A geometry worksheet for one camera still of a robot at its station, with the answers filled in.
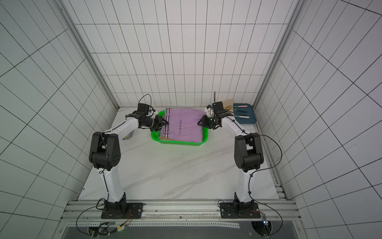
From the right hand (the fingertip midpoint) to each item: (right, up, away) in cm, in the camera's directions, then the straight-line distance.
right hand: (195, 122), depth 94 cm
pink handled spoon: (+38, +13, +25) cm, 48 cm away
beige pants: (-17, -10, -7) cm, 20 cm away
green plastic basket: (-26, -9, +1) cm, 27 cm away
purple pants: (-8, -1, +1) cm, 8 cm away
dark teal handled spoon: (+37, +9, +23) cm, 45 cm away
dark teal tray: (+39, +7, +21) cm, 45 cm away
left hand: (-19, -2, 0) cm, 19 cm away
